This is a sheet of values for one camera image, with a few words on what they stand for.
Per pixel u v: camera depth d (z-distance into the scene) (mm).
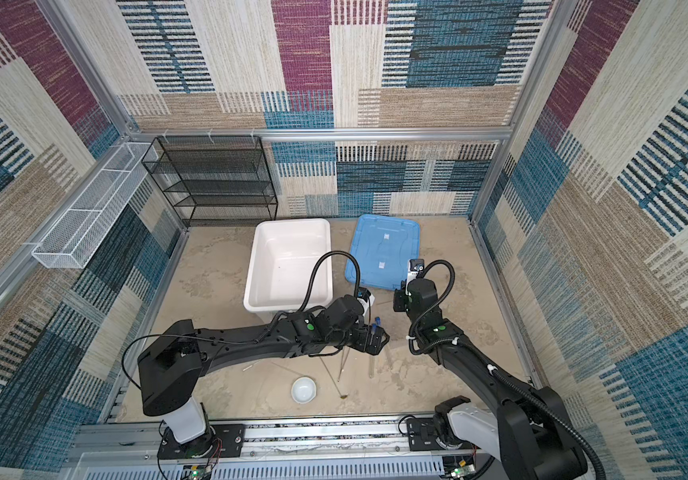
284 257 1051
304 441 746
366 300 740
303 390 796
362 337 716
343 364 851
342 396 797
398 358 867
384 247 1121
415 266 740
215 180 1093
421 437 729
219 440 729
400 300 775
